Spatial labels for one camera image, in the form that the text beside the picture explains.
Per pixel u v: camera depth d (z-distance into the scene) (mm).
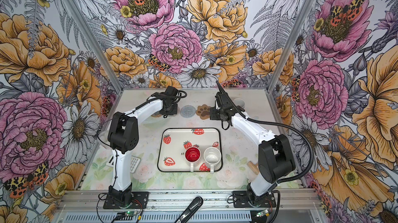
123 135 558
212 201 757
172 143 943
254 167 829
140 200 735
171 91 827
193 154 872
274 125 483
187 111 1084
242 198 741
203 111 1084
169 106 832
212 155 874
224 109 671
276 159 448
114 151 578
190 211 673
